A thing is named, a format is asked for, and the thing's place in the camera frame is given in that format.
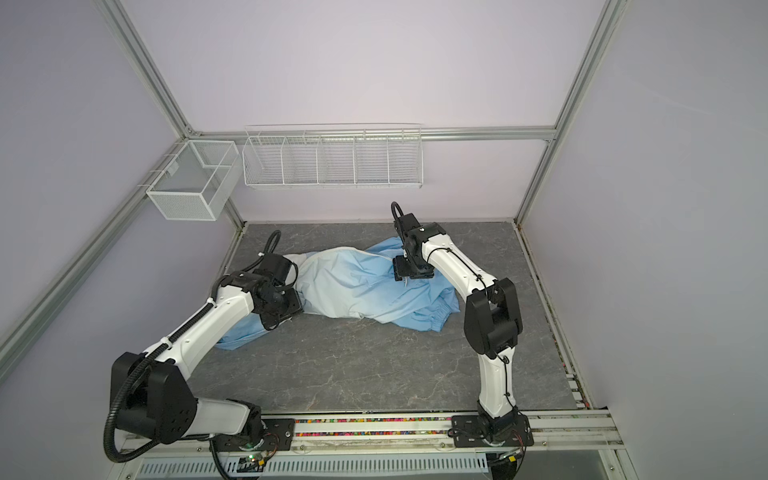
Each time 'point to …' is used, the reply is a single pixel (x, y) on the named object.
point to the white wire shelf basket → (384, 155)
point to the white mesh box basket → (191, 188)
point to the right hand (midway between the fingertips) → (410, 276)
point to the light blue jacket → (366, 283)
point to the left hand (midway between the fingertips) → (295, 315)
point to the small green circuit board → (251, 464)
